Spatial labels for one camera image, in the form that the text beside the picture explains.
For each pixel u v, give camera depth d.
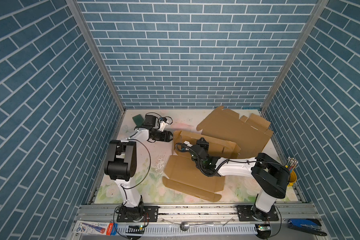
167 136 0.86
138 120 1.11
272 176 0.47
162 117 0.88
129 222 0.70
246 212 0.74
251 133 1.09
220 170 0.60
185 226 0.68
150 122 0.79
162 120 0.89
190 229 0.71
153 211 0.74
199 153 0.64
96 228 0.69
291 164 0.74
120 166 0.51
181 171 0.89
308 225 0.69
